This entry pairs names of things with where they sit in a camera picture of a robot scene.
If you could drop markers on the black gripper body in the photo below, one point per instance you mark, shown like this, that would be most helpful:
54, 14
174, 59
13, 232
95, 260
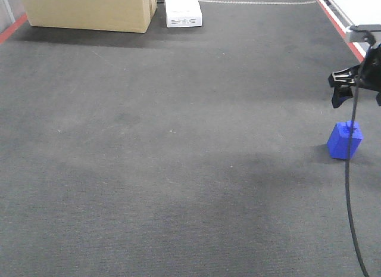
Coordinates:
372, 71

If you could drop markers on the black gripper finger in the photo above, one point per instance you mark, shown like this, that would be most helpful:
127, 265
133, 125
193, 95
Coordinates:
378, 99
337, 101

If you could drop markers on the blue box with slanted corners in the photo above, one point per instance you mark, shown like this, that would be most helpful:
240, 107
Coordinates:
337, 143

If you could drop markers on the conveyor with dark grey belt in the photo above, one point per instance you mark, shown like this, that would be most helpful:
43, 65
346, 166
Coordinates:
149, 140

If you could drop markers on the white partition panel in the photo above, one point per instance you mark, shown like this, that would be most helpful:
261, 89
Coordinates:
357, 6

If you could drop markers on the long flat white box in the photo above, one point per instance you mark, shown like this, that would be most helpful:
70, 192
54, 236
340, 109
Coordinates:
181, 9

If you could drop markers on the large brown cardboard box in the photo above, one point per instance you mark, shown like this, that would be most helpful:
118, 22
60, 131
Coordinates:
89, 12

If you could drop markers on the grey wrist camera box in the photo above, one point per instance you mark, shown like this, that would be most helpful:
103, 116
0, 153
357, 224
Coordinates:
354, 35

